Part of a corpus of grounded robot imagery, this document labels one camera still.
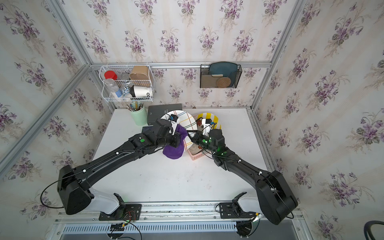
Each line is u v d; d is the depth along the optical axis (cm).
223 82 97
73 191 38
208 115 101
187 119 79
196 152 93
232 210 73
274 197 41
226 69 94
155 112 113
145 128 106
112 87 90
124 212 67
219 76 93
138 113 99
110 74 93
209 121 73
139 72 88
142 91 94
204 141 69
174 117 66
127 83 93
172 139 66
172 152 74
